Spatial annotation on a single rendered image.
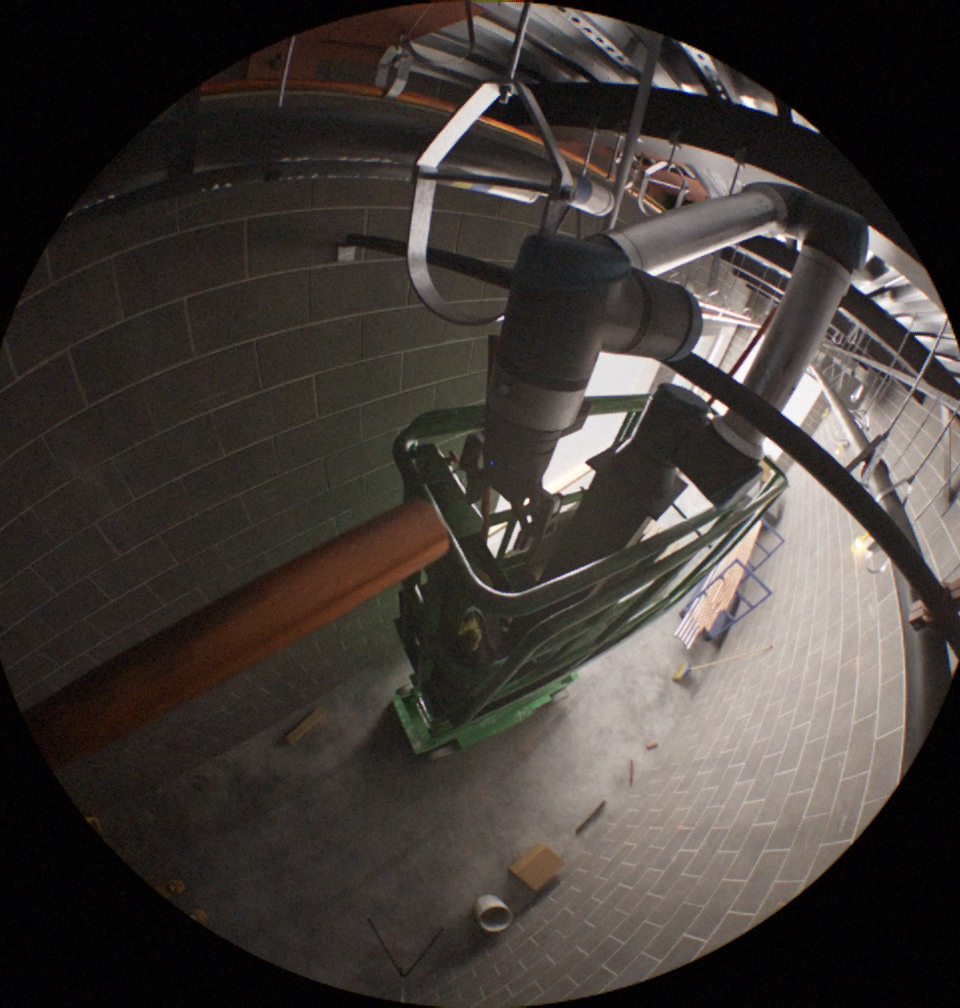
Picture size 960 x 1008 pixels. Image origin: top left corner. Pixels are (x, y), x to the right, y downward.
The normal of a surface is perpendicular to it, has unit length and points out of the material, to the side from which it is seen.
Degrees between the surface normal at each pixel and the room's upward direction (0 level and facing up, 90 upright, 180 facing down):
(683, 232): 64
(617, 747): 0
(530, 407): 90
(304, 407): 90
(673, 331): 86
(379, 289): 90
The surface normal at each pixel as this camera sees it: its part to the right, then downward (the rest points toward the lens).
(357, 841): 0.17, -0.68
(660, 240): 0.16, 0.36
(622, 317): 0.43, 0.59
